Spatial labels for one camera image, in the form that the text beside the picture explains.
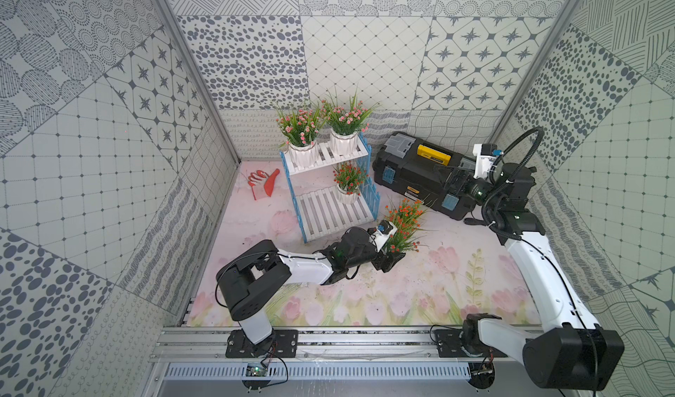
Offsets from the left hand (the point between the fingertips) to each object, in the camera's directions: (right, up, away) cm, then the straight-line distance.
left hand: (405, 251), depth 78 cm
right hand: (+10, +24, -4) cm, 27 cm away
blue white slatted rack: (-28, +9, +22) cm, 37 cm away
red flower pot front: (+1, +3, -5) cm, 6 cm away
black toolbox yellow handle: (+8, +26, +18) cm, 32 cm away
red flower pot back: (+1, +10, +6) cm, 12 cm away
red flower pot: (-17, +22, +14) cm, 31 cm away
